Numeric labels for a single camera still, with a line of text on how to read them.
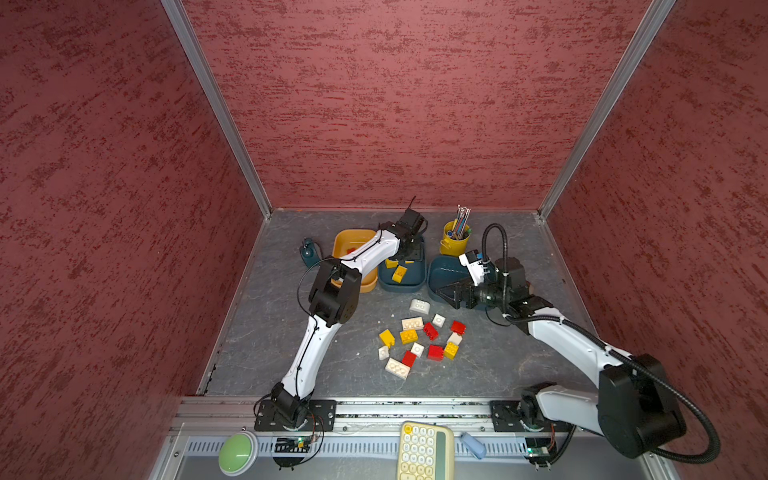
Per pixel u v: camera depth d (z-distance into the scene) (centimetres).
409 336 87
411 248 92
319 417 73
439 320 90
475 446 69
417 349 85
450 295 78
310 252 99
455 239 97
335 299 61
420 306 92
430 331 87
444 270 103
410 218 83
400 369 81
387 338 86
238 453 69
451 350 83
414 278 100
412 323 90
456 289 72
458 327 90
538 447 71
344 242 103
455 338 87
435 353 83
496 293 71
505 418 74
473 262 75
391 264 103
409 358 83
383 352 84
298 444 71
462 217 100
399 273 100
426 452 68
